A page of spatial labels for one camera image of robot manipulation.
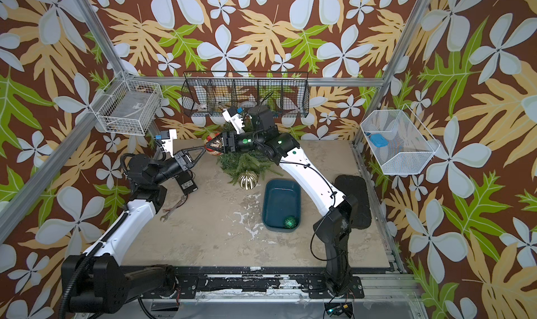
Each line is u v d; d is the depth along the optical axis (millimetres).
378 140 861
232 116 624
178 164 623
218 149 604
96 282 400
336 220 454
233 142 593
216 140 625
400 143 834
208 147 633
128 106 846
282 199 961
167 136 634
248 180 747
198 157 680
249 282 762
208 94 956
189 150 671
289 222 844
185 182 1003
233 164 771
